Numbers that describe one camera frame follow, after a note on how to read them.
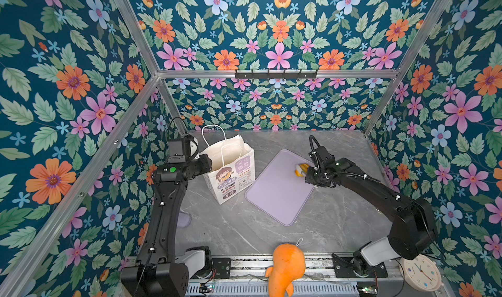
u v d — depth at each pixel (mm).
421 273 704
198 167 651
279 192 932
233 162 741
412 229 423
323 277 722
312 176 756
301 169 919
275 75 927
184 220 830
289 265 674
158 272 363
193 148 625
